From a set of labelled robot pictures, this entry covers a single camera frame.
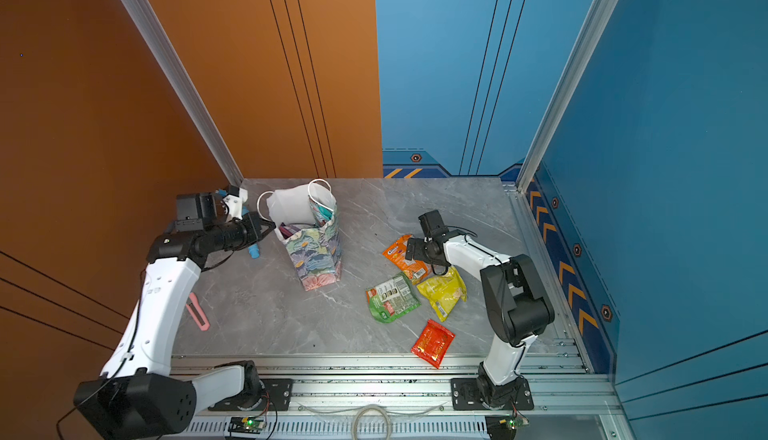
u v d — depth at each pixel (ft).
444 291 2.80
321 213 2.83
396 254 3.18
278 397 2.42
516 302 1.58
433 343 2.65
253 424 2.31
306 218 3.10
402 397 2.47
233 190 2.21
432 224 2.49
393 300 2.92
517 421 2.27
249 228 2.12
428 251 2.65
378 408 2.32
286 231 2.83
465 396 2.38
